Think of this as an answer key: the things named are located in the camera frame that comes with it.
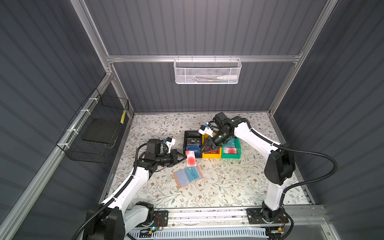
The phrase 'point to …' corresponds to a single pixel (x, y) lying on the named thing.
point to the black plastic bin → (192, 134)
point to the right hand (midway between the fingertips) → (204, 152)
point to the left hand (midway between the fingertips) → (187, 157)
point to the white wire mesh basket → (204, 71)
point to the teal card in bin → (230, 143)
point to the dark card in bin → (193, 141)
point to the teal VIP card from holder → (193, 173)
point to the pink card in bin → (230, 150)
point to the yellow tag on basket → (123, 116)
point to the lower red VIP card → (216, 152)
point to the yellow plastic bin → (210, 155)
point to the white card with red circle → (191, 158)
